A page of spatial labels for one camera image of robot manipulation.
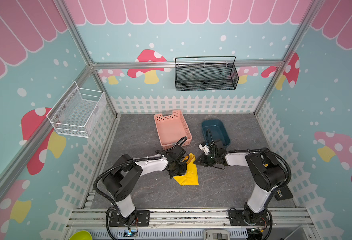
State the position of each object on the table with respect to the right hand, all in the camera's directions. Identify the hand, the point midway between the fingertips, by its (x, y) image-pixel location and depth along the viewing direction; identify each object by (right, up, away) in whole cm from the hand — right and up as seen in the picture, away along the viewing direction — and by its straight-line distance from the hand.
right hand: (193, 162), depth 92 cm
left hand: (-6, -8, -3) cm, 10 cm away
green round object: (-53, -28, -25) cm, 65 cm away
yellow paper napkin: (-2, -8, -4) cm, 10 cm away
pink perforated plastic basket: (-15, +20, +18) cm, 31 cm away
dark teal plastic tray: (+20, +20, +19) cm, 34 cm away
